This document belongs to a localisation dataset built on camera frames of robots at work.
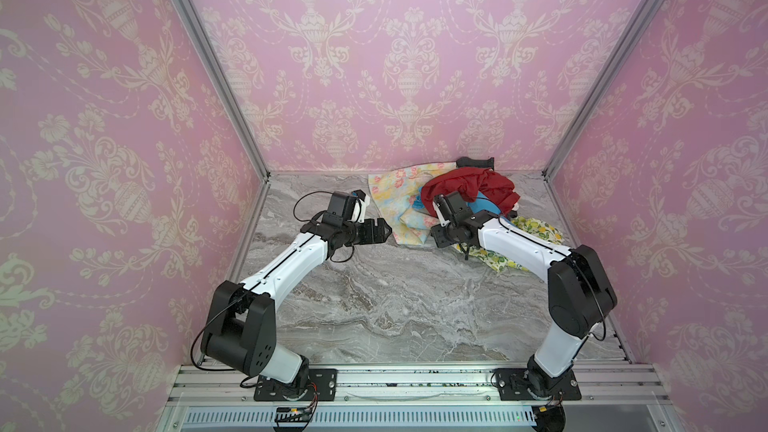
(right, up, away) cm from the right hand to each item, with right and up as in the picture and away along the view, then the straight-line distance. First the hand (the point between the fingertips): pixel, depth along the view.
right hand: (444, 231), depth 93 cm
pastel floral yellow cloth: (-16, +13, +20) cm, 29 cm away
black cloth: (+12, +24, +23) cm, 36 cm away
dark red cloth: (+10, +15, +4) cm, 18 cm away
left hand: (-19, 0, -8) cm, 21 cm away
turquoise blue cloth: (+11, +9, +2) cm, 14 cm away
